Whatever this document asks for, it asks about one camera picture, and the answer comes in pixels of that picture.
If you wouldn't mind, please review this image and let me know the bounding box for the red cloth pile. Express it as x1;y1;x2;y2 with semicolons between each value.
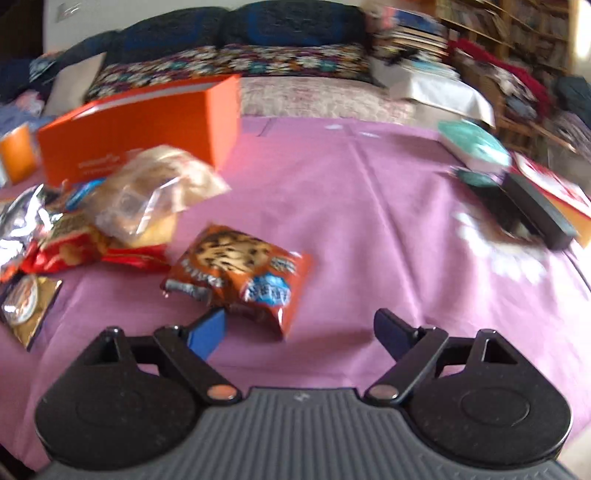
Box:
448;38;551;117

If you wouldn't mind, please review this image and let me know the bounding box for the white paper sheet pile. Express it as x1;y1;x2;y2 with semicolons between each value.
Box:
370;58;496;127

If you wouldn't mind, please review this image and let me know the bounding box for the stack of books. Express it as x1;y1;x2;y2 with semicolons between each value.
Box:
367;5;448;64

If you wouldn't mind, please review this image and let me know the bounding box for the red and white book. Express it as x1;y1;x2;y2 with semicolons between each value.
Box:
512;152;591;248

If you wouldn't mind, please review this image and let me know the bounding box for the dark clothes pile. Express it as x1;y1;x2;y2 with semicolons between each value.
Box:
554;76;590;119

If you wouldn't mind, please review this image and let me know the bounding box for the clear bag of pastries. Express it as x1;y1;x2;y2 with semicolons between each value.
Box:
82;145;230;248

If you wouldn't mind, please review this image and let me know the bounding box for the gold brown snack packet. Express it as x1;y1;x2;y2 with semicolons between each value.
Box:
1;274;62;351

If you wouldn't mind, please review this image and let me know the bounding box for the floral cushion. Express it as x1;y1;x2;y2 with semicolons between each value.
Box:
216;43;373;82
86;46;217;102

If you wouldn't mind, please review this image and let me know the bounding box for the wooden bookshelf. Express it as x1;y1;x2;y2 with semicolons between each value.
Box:
433;0;577;74

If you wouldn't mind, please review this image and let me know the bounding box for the red chip snack bag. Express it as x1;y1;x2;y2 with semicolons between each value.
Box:
20;212;170;274

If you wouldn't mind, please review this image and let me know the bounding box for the orange cylindrical can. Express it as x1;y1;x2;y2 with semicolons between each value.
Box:
0;124;38;187

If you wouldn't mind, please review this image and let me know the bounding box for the orange cardboard box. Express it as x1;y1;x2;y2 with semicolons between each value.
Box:
37;75;240;186

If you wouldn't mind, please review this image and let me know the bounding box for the beige quilted sofa cover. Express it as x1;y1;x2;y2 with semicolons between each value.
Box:
240;77;416;125

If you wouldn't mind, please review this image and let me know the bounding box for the floral cushion left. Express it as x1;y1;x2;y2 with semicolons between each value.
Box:
86;46;217;102

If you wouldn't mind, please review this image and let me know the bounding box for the brown cookie snack packet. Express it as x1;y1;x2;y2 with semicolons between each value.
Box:
160;224;311;339

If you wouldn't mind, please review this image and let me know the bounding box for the beige pillow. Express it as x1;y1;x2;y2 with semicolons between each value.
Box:
43;52;106;116

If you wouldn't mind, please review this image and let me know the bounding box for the teal tissue pack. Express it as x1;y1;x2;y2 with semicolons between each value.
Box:
438;120;512;174

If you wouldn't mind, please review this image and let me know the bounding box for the wall light switch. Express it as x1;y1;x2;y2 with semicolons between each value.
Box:
55;3;82;23

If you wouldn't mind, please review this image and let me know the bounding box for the blue patterned sofa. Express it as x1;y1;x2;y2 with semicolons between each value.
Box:
43;1;369;63

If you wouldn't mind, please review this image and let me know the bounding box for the black remote control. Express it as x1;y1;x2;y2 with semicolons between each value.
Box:
454;169;578;251

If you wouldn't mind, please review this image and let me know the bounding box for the floral cushion right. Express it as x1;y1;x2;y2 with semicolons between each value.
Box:
216;43;373;82

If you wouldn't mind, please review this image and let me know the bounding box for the silver foil snack wrapper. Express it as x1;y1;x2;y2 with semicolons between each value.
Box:
1;184;61;283

